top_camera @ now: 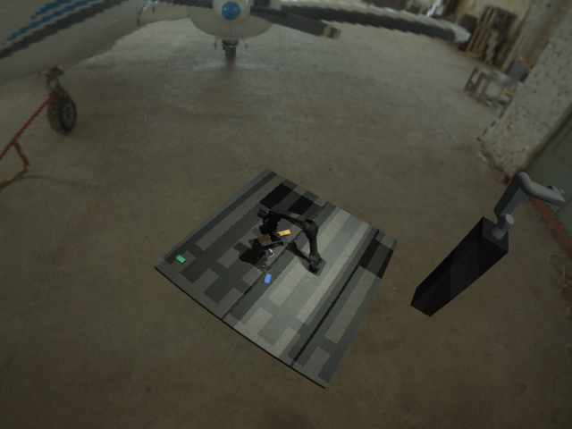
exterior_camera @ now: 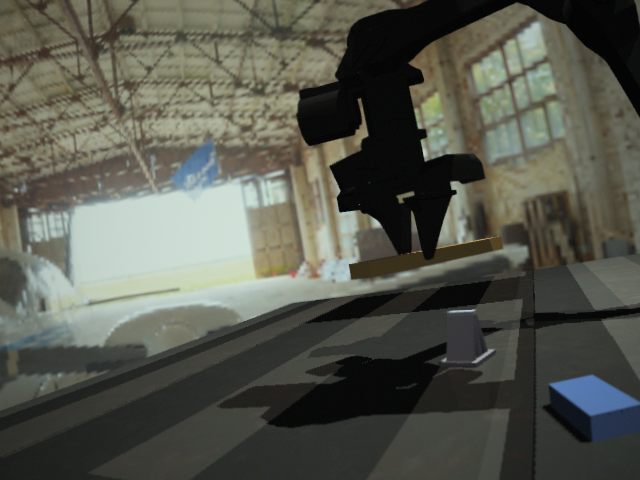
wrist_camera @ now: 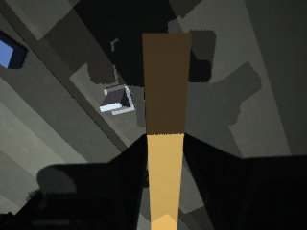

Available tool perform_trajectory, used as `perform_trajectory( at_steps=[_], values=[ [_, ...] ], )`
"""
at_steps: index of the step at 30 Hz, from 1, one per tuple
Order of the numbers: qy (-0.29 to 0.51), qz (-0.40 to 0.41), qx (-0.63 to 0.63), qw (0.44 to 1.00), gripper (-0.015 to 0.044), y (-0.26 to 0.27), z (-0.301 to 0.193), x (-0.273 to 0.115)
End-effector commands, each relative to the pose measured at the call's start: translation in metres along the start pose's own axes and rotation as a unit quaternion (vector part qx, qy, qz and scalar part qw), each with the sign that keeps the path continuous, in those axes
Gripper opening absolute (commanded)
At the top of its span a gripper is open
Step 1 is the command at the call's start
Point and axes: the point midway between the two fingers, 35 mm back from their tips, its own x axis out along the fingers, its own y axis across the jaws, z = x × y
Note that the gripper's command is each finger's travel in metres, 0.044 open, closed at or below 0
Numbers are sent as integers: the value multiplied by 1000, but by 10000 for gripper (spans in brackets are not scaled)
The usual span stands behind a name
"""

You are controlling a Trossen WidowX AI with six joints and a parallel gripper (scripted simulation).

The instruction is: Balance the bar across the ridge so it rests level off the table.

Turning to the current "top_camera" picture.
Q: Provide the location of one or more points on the yellow rectangular bar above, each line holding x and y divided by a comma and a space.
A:
266, 237

